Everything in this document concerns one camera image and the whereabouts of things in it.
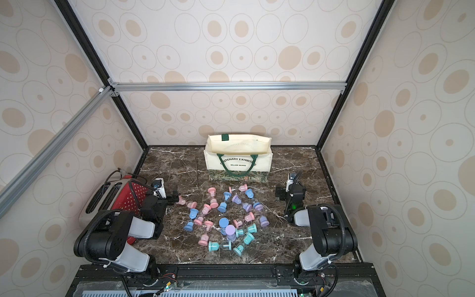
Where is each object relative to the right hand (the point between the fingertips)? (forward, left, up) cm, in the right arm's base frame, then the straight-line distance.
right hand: (297, 184), depth 94 cm
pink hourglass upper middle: (-10, +42, -2) cm, 44 cm away
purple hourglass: (-12, +25, -2) cm, 28 cm away
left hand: (-5, +63, +6) cm, 63 cm away
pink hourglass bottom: (-29, +43, -2) cm, 52 cm away
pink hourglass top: (-1, +29, -3) cm, 29 cm away
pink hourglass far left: (-11, +58, -2) cm, 59 cm away
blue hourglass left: (-17, +51, -4) cm, 54 cm away
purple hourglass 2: (-19, +17, -3) cm, 26 cm away
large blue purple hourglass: (-26, +33, +2) cm, 42 cm away
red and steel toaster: (-17, +77, +14) cm, 80 cm away
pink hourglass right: (-17, +25, -4) cm, 31 cm away
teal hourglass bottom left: (-31, +39, -3) cm, 49 cm away
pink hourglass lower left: (-15, +46, -3) cm, 48 cm away
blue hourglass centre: (-11, +37, -3) cm, 39 cm away
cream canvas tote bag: (+7, +30, +12) cm, 33 cm away
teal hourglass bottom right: (-28, +25, -4) cm, 37 cm away
